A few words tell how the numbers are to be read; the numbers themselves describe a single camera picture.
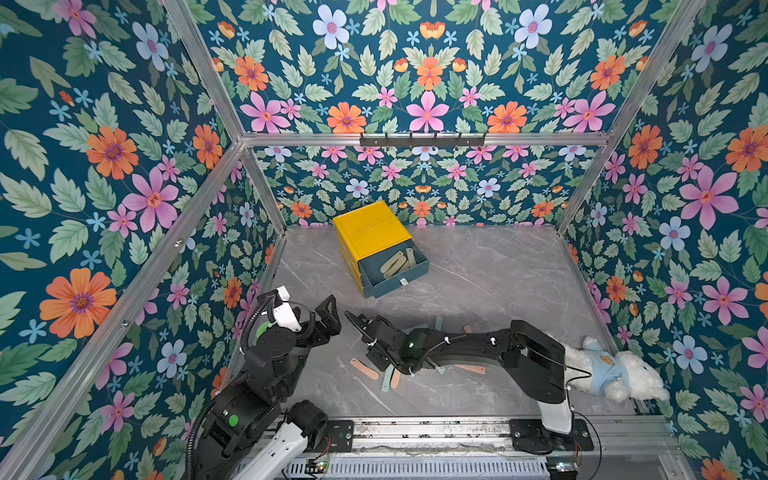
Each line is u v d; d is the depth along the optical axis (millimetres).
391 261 885
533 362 473
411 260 888
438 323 932
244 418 420
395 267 883
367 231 907
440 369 840
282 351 431
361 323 730
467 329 921
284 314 537
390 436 759
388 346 634
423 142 932
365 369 841
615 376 737
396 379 821
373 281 796
